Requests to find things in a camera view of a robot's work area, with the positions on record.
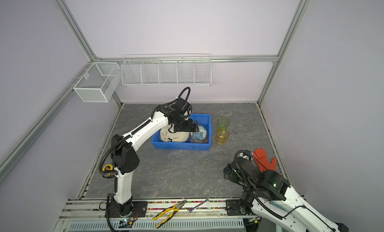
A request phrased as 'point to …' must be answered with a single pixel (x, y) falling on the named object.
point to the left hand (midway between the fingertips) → (192, 131)
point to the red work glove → (261, 158)
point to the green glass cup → (223, 122)
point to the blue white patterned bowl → (200, 136)
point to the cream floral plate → (167, 136)
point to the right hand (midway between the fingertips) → (230, 173)
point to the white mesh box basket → (96, 83)
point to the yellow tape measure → (111, 166)
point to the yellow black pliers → (175, 208)
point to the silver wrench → (190, 210)
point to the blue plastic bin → (204, 119)
